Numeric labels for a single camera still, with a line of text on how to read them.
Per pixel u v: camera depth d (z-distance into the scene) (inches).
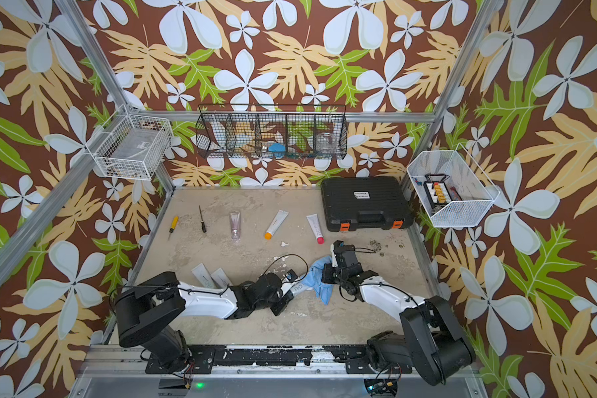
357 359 28.5
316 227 41.1
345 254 27.2
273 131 38.4
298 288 33.9
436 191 32.8
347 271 27.3
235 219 42.8
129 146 33.7
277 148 37.8
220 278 35.7
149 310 18.5
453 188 33.0
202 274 35.7
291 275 30.1
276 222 41.9
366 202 42.8
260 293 26.6
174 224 42.2
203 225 41.5
